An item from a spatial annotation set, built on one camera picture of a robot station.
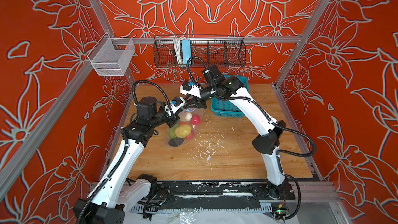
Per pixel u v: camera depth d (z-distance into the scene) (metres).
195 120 0.78
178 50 0.90
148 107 0.51
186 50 0.90
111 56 0.94
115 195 0.40
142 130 0.49
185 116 0.78
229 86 0.53
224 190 0.74
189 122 0.78
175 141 0.77
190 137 0.80
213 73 0.58
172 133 0.80
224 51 0.99
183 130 0.78
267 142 0.49
